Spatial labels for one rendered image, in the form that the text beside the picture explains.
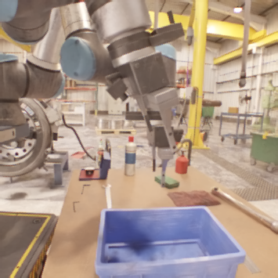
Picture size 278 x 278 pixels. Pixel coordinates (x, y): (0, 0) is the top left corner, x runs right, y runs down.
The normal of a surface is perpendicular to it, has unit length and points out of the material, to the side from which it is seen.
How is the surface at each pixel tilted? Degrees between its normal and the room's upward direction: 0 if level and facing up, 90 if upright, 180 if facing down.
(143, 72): 97
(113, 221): 90
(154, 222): 90
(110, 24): 110
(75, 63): 95
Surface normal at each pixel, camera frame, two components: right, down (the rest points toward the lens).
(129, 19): 0.24, 0.29
